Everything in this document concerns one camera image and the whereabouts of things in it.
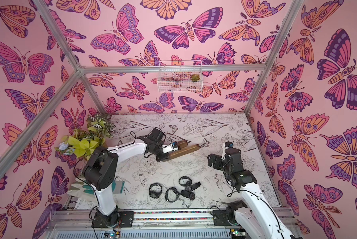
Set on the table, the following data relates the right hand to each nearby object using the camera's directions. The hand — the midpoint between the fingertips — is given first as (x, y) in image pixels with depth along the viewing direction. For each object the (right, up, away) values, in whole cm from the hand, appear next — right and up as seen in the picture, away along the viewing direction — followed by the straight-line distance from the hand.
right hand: (216, 157), depth 81 cm
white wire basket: (-20, +49, +13) cm, 55 cm away
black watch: (-34, -19, +2) cm, 39 cm away
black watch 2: (-15, -15, +2) cm, 22 cm away
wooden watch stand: (-18, +2, +9) cm, 20 cm away
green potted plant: (-68, +8, -7) cm, 69 cm away
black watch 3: (-14, -20, -3) cm, 25 cm away
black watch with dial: (-15, -17, 0) cm, 22 cm away
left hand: (-27, -1, +13) cm, 29 cm away
